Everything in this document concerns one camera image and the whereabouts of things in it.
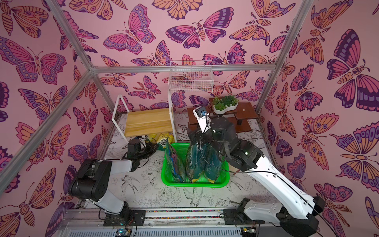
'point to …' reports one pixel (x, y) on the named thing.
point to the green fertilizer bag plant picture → (192, 162)
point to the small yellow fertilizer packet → (162, 141)
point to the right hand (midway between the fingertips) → (194, 123)
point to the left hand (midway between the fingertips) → (160, 143)
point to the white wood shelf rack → (144, 122)
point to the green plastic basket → (223, 179)
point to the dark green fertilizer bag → (209, 161)
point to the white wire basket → (193, 81)
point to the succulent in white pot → (222, 104)
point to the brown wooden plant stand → (192, 121)
